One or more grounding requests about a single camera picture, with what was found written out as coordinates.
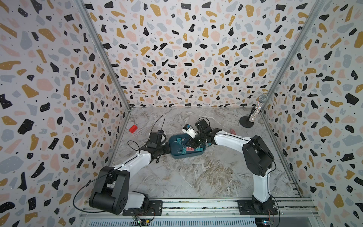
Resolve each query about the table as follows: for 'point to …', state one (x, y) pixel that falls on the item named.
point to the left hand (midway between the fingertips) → (171, 146)
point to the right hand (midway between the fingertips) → (187, 141)
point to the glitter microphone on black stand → (248, 121)
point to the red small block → (133, 128)
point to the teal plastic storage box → (178, 149)
